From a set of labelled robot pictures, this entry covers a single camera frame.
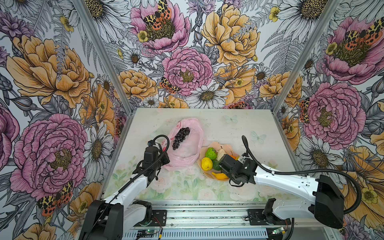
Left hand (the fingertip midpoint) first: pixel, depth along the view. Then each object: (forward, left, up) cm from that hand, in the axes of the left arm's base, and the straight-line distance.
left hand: (167, 157), depth 89 cm
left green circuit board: (-35, +7, -7) cm, 36 cm away
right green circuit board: (-36, -55, -6) cm, 66 cm away
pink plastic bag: (+7, -11, -7) cm, 15 cm away
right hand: (-12, -33, +1) cm, 35 cm away
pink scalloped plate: (+4, -36, 0) cm, 37 cm away
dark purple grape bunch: (+17, -6, -3) cm, 18 cm away
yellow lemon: (-5, -22, +2) cm, 23 cm away
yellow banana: (-12, -29, +2) cm, 32 cm away
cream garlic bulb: (+2, -32, -1) cm, 32 cm away
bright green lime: (+1, -25, +3) cm, 26 cm away
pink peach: (-1, -39, +2) cm, 39 cm away
